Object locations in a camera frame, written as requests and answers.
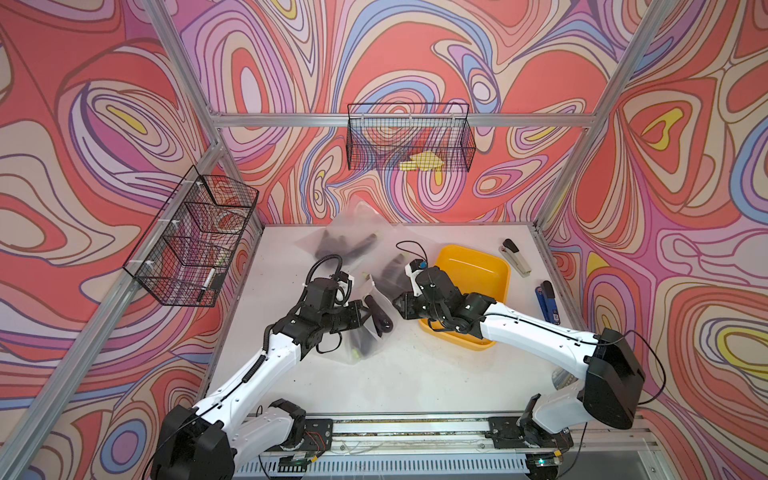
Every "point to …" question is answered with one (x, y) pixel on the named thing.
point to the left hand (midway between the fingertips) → (375, 313)
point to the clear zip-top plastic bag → (356, 234)
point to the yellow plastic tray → (473, 271)
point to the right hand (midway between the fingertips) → (397, 309)
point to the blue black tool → (545, 294)
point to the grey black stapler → (509, 250)
